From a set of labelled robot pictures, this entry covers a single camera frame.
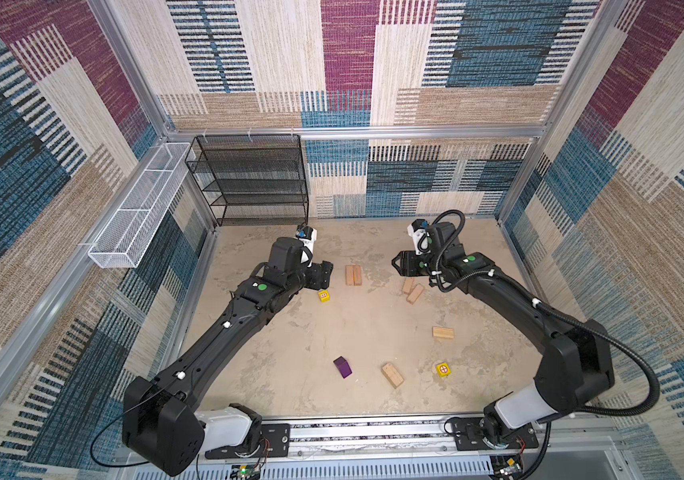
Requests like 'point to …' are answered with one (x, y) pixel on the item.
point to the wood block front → (392, 374)
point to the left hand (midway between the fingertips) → (321, 259)
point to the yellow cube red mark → (443, 369)
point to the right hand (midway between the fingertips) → (401, 265)
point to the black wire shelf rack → (252, 179)
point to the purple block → (342, 366)
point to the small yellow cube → (324, 296)
